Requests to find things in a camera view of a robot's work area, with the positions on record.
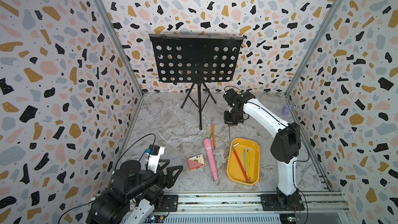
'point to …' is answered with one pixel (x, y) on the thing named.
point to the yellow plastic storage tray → (243, 161)
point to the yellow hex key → (248, 163)
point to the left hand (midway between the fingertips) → (177, 165)
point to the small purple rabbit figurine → (286, 111)
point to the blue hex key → (244, 158)
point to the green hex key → (207, 131)
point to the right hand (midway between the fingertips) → (226, 124)
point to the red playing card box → (196, 161)
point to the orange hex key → (213, 135)
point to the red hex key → (241, 166)
